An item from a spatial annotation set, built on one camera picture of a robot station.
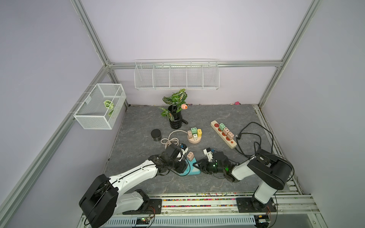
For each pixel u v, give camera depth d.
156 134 0.97
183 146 0.75
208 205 0.75
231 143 0.96
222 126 0.99
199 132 0.96
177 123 1.02
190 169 0.83
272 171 0.47
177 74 0.99
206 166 0.78
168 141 0.97
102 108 0.81
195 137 0.96
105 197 0.40
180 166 0.74
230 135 0.94
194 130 0.96
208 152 0.85
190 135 0.94
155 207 0.74
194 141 0.96
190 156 0.85
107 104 0.81
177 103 0.91
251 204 0.65
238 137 1.00
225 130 0.96
